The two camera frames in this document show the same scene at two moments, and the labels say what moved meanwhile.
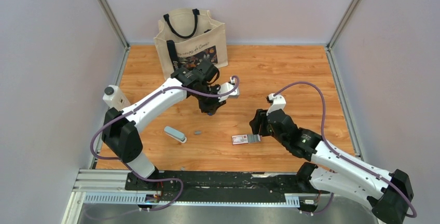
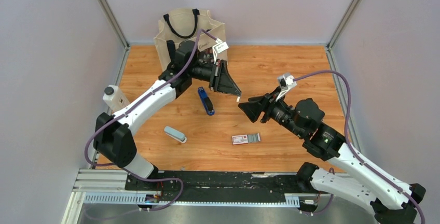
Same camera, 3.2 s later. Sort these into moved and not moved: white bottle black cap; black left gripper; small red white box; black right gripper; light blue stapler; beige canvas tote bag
Moved: black left gripper; black right gripper
Not moved: beige canvas tote bag; small red white box; light blue stapler; white bottle black cap
